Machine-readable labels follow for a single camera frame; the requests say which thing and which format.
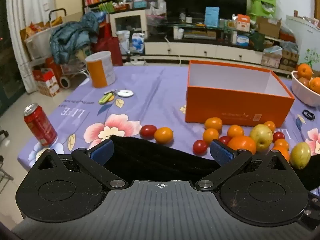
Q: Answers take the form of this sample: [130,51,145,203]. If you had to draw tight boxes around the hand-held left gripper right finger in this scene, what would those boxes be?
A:
[194,139,293,191]

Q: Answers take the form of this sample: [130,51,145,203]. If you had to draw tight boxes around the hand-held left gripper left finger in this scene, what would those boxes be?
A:
[31,139,129,190]

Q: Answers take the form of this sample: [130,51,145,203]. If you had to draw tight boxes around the large orange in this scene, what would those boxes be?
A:
[227,135,257,155]

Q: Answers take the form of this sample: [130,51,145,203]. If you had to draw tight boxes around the yellow-green apple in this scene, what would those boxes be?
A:
[249,124,273,152]

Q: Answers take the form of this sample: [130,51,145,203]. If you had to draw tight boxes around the orange cardboard box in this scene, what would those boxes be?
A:
[185,60,295,128]

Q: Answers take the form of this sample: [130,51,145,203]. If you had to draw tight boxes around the yellow-green passion fruit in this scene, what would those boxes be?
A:
[289,142,312,170]

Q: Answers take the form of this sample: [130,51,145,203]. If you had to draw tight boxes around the red soda can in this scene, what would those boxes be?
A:
[23,102,58,147]

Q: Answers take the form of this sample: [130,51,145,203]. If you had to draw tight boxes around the purple floral tablecloth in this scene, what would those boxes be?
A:
[17,65,320,170]

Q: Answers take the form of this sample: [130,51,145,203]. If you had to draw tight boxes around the shopping trolley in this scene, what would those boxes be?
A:
[49,8,90,89]

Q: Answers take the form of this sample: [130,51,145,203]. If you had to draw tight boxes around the orange and white canister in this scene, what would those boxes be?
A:
[85,51,116,88]

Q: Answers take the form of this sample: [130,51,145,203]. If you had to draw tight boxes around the red carton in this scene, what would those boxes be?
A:
[32,67,60,97]

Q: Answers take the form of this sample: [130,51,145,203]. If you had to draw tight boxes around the white power strip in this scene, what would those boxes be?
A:
[130,56,148,65]

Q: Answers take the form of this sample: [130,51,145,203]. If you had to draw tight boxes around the red shopping bag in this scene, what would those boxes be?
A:
[94,22,123,67]

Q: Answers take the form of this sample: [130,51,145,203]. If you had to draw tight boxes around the white plastic fruit bowl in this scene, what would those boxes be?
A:
[291,70,320,107]

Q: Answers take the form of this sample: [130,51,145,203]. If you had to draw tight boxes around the white television stand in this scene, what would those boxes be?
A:
[144,21,283,65]

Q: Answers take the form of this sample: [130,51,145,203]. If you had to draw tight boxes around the pink pack with lid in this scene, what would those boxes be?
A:
[261,45,283,68]

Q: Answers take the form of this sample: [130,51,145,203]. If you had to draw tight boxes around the white plastic bag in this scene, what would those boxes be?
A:
[116,30,131,55]

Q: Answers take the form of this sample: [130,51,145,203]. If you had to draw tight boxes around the blue and white plastic pack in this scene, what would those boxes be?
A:
[131,32,145,54]

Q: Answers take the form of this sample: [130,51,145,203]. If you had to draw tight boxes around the blue and white tissue box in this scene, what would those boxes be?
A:
[236,34,250,47]

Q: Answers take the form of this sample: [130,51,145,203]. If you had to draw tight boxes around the orange in white bowl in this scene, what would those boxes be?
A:
[296,63,313,80]
[309,77,320,94]

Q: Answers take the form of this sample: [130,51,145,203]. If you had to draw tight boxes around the blue down jacket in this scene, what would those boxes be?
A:
[49,12,110,65]

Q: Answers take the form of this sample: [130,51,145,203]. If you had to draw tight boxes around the dark green bag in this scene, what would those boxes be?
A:
[250,31,265,52]

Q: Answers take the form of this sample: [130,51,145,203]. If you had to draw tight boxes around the stack of brown cartons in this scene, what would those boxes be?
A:
[279,49,300,72]

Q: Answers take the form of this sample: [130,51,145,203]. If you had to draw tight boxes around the white cabinet with glass door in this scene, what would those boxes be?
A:
[109,9,148,39]

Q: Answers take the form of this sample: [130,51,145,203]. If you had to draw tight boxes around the white basket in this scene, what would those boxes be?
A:
[24,25,54,60]

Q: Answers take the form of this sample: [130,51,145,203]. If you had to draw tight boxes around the orange and white carton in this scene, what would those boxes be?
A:
[236,14,251,32]

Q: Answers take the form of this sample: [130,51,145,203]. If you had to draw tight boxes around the brown cardboard box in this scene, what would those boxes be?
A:
[256,16,282,39]

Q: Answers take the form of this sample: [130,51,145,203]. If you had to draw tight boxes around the blue paper bag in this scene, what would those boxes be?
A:
[204,6,220,27]

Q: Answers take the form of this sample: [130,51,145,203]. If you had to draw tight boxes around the pile of snack packets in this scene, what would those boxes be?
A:
[20,16,63,39]

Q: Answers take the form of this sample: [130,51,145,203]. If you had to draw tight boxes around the white chest freezer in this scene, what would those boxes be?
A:
[285,15,320,65]

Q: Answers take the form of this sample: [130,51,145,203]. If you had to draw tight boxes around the clear plastic bag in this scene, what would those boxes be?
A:
[146,1,167,27]

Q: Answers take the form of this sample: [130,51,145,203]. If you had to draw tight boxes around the green plastic storage rack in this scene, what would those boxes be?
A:
[247,0,277,18]

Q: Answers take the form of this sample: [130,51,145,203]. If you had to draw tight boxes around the white curtain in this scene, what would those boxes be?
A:
[5,0,59,94]

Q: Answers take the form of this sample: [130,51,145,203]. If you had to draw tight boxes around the black hair ties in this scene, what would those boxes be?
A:
[302,109,315,121]

